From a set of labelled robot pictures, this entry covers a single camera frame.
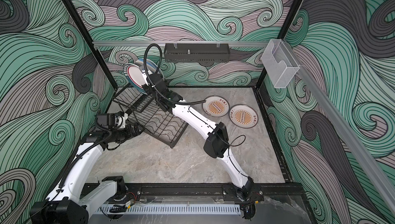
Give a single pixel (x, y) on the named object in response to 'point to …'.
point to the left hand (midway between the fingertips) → (138, 129)
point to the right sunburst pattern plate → (244, 116)
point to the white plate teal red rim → (137, 77)
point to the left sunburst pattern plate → (216, 106)
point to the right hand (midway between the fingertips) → (150, 75)
